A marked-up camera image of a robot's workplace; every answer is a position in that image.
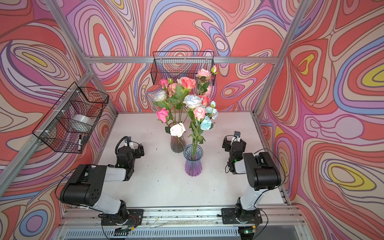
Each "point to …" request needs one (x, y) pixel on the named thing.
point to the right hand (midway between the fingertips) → (234, 140)
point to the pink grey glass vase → (177, 144)
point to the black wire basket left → (67, 127)
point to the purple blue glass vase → (193, 168)
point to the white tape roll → (84, 119)
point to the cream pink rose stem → (195, 138)
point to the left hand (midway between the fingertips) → (135, 144)
